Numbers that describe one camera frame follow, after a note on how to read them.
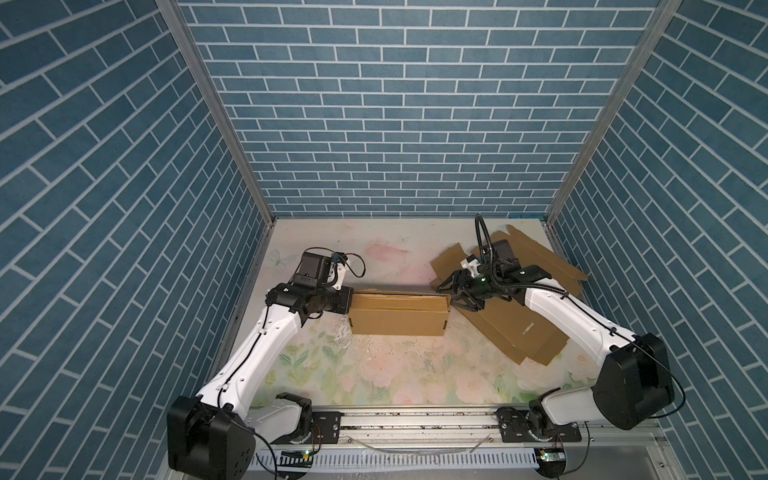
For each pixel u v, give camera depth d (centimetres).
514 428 73
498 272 65
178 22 71
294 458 72
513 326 91
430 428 75
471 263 80
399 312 77
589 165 102
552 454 74
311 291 56
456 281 73
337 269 66
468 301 73
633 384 42
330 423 74
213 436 38
